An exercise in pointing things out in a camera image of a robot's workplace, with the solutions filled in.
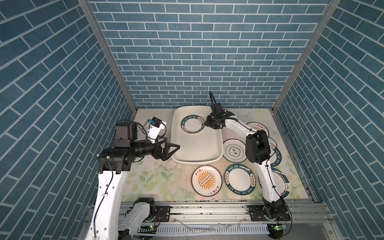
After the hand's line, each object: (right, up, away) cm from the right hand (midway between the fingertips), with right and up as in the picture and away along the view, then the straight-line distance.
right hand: (204, 122), depth 103 cm
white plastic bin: (+1, -17, -5) cm, 17 cm away
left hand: (-15, -9, -41) cm, 45 cm away
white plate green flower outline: (+20, -19, -7) cm, 28 cm away
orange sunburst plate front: (+1, -33, -19) cm, 39 cm away
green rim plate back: (-9, -1, +6) cm, 11 cm away
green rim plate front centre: (+20, -33, -17) cm, 43 cm away
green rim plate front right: (+44, -34, -19) cm, 59 cm away
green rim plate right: (+46, -22, -8) cm, 51 cm away
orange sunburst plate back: (+40, -3, +8) cm, 41 cm away
